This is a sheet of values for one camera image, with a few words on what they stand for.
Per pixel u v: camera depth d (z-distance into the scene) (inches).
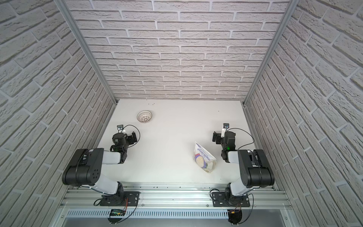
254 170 18.0
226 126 32.0
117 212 28.4
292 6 27.1
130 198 28.6
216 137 34.2
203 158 29.6
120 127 32.0
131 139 33.6
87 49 34.0
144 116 41.9
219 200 28.6
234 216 27.8
